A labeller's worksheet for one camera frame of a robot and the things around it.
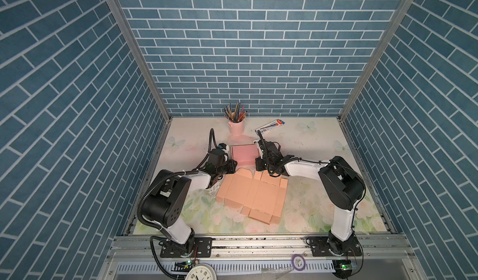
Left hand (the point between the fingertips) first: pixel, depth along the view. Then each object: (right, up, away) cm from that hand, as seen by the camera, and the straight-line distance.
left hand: (236, 162), depth 94 cm
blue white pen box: (+19, +19, +21) cm, 34 cm away
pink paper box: (+4, +3, +7) cm, 9 cm away
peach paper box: (+13, -15, -5) cm, 20 cm away
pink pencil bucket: (-1, +18, +14) cm, 22 cm away
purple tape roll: (+23, -35, -24) cm, 49 cm away
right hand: (+10, +1, +2) cm, 10 cm away
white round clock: (-11, -35, -29) cm, 46 cm away
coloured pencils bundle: (0, +26, +14) cm, 29 cm away
